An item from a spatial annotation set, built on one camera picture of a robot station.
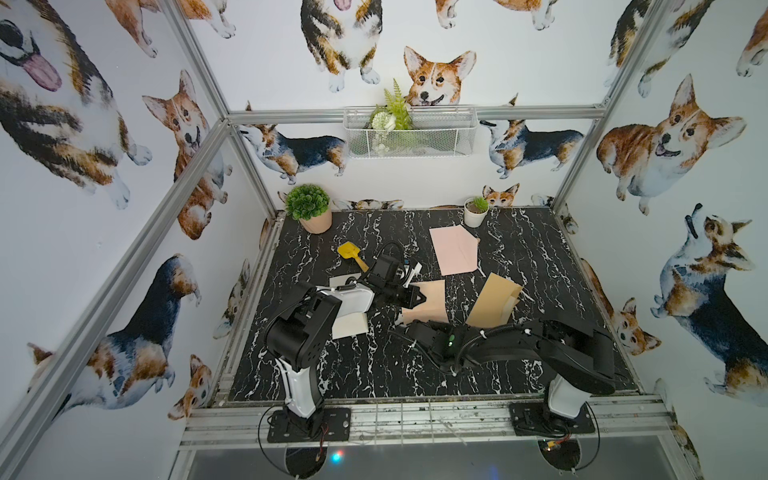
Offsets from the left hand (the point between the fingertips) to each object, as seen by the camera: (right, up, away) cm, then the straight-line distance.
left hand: (429, 295), depth 91 cm
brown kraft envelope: (+19, -5, +4) cm, 20 cm away
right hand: (0, -9, -4) cm, 10 cm away
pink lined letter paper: (+2, -5, +3) cm, 6 cm away
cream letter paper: (+25, -5, +2) cm, 25 cm away
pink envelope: (+12, +13, +19) cm, 26 cm away
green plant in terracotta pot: (-40, +29, +11) cm, 50 cm away
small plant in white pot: (+19, +27, +19) cm, 38 cm away
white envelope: (-18, +5, -27) cm, 33 cm away
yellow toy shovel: (-27, +13, +15) cm, 33 cm away
